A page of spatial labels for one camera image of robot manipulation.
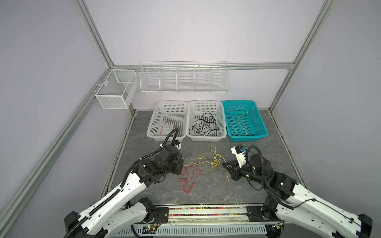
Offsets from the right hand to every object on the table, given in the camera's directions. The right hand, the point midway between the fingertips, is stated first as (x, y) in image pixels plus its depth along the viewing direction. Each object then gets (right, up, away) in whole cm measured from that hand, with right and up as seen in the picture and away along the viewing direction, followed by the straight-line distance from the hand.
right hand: (223, 165), depth 70 cm
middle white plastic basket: (-13, +31, +46) cm, 57 cm away
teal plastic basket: (+23, +22, +42) cm, 53 cm away
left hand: (-21, 0, +3) cm, 22 cm away
